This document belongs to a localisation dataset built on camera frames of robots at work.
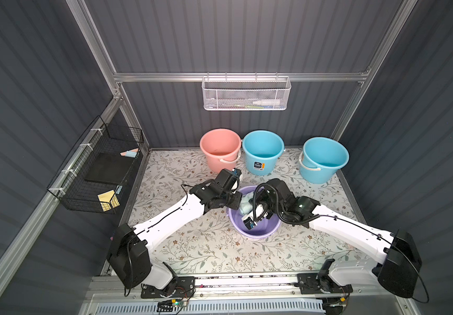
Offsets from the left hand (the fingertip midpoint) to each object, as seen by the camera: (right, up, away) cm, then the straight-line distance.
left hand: (241, 200), depth 78 cm
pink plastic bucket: (-9, +24, +35) cm, 44 cm away
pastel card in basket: (-46, +19, +3) cm, 50 cm away
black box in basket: (-51, +13, -4) cm, 52 cm away
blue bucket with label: (+14, +23, +31) cm, 41 cm away
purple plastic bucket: (+10, -14, +9) cm, 20 cm away
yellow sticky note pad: (-42, +3, -19) cm, 46 cm away
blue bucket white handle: (+47, +18, +30) cm, 58 cm away
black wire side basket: (-56, +8, -16) cm, 59 cm away
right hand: (+4, +2, -1) cm, 5 cm away
